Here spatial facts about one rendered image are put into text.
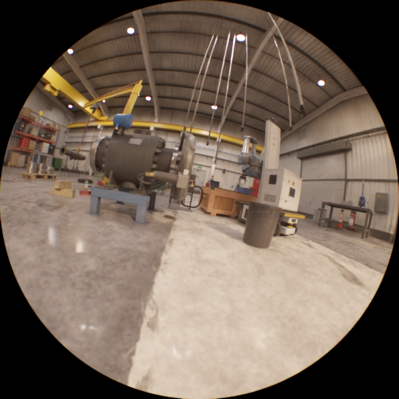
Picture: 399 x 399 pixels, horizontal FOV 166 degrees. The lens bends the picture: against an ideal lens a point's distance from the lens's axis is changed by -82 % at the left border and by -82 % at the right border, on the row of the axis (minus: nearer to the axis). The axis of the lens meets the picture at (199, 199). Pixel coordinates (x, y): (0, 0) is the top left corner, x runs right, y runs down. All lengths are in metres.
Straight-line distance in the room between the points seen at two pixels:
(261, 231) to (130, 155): 1.33
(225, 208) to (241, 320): 2.09
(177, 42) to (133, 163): 8.88
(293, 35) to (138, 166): 8.76
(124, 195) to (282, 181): 1.69
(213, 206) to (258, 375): 2.22
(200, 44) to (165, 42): 2.05
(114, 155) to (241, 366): 1.55
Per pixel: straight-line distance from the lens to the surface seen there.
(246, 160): 2.18
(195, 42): 9.43
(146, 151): 1.33
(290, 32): 8.79
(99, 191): 1.33
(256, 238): 1.18
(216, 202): 2.34
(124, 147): 1.40
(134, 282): 0.57
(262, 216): 1.14
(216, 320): 0.49
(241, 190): 2.80
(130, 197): 1.22
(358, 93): 10.84
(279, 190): 1.77
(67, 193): 2.18
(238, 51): 9.40
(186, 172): 1.11
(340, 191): 9.23
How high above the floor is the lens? 0.38
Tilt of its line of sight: 4 degrees down
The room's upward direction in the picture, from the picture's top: 11 degrees clockwise
